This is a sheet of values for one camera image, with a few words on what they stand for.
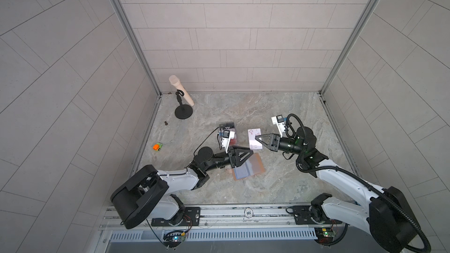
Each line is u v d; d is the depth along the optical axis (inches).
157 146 34.9
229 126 36.9
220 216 28.4
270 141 26.4
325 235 26.5
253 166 33.4
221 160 25.3
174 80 34.1
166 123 39.5
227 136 26.4
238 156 27.8
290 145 25.3
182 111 41.2
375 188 17.1
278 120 26.8
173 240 25.5
